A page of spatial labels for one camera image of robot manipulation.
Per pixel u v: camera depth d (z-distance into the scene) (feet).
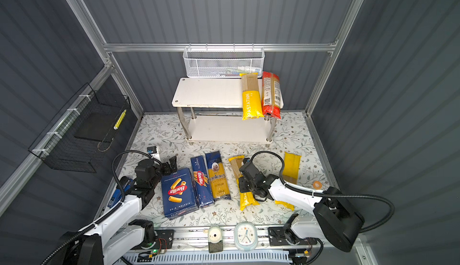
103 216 1.57
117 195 2.71
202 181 2.84
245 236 2.36
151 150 2.42
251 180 2.15
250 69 2.94
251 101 2.44
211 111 4.07
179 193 2.62
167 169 2.54
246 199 2.58
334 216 1.39
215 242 2.23
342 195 1.48
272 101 2.42
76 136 2.36
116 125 2.53
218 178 2.91
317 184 2.92
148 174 2.15
